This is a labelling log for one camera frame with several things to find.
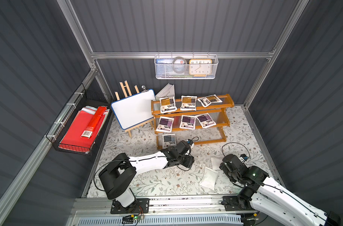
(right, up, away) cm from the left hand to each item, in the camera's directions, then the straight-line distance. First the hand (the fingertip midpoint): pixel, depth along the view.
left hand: (192, 161), depth 83 cm
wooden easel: (-41, +42, +6) cm, 59 cm away
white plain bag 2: (+10, -10, -1) cm, 14 cm away
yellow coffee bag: (-14, +33, -4) cm, 37 cm away
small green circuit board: (-35, -27, -11) cm, 45 cm away
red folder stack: (-60, +14, -15) cm, 64 cm away
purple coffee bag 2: (-2, +23, +6) cm, 24 cm away
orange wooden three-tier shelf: (+8, +13, +19) cm, 24 cm away
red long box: (-54, +19, -14) cm, 59 cm away
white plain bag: (-15, +10, +13) cm, 22 cm away
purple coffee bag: (+9, +24, +6) cm, 27 cm away
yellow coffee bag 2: (-2, +35, -2) cm, 35 cm away
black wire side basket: (-63, +37, -5) cm, 73 cm away
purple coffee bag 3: (-17, +22, +6) cm, 28 cm away
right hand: (+16, -3, -4) cm, 17 cm away
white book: (-16, +44, +13) cm, 49 cm away
